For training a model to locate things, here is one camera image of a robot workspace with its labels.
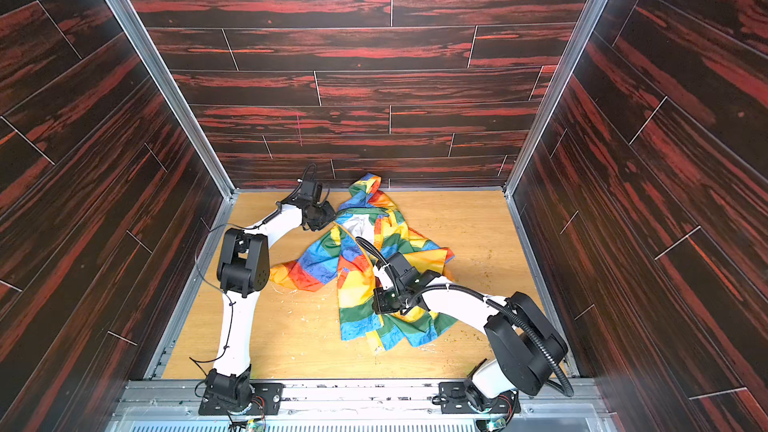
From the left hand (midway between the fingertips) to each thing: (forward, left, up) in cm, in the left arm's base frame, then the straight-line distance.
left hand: (336, 215), depth 108 cm
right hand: (-34, -16, 0) cm, 37 cm away
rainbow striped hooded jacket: (-17, -1, -3) cm, 17 cm away
